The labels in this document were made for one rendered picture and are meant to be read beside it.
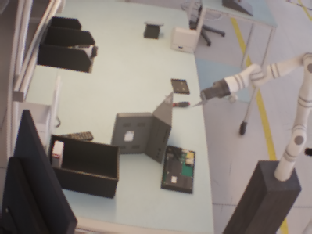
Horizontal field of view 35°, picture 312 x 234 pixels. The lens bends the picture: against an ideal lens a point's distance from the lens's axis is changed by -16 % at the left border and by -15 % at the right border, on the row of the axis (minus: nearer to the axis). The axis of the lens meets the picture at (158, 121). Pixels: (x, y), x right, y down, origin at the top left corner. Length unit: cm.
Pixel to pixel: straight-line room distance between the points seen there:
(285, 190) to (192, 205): 67
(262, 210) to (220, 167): 130
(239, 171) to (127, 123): 190
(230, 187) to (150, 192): 170
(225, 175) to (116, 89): 148
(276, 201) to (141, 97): 90
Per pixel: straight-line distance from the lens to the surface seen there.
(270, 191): 270
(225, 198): 381
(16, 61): 186
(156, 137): 234
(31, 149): 99
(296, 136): 260
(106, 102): 266
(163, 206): 222
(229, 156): 415
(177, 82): 290
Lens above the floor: 259
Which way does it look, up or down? 37 degrees down
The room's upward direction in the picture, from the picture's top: 15 degrees clockwise
